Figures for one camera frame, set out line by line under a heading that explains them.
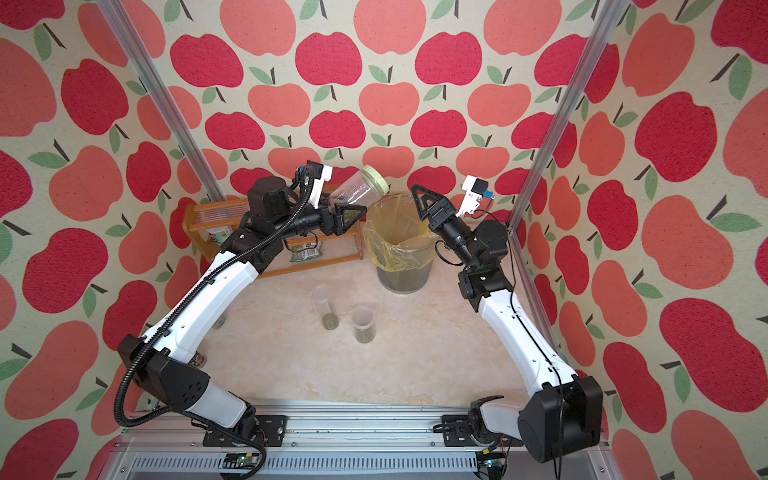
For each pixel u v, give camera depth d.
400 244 0.80
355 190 0.69
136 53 0.75
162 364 0.40
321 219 0.60
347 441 0.74
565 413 0.37
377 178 0.63
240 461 0.71
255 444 0.63
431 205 0.57
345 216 0.61
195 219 0.86
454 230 0.59
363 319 0.94
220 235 0.91
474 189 0.59
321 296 1.01
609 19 0.70
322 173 0.56
